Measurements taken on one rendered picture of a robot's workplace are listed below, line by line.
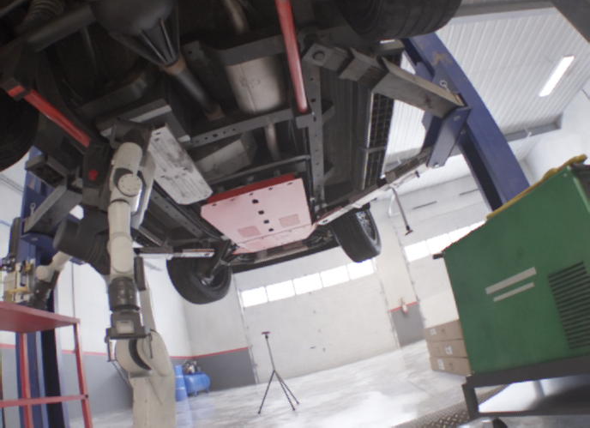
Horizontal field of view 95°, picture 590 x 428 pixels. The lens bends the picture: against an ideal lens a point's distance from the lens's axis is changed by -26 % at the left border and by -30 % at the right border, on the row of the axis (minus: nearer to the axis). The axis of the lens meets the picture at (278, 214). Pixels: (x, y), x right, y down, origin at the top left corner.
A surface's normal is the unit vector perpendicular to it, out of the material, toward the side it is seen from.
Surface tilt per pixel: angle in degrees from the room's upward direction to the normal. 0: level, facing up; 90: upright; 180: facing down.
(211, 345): 90
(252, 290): 90
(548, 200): 86
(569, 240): 86
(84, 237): 112
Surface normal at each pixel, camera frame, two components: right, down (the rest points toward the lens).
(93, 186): 0.43, -0.54
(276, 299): -0.15, -0.37
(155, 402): 0.76, -0.41
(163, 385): 0.86, 0.01
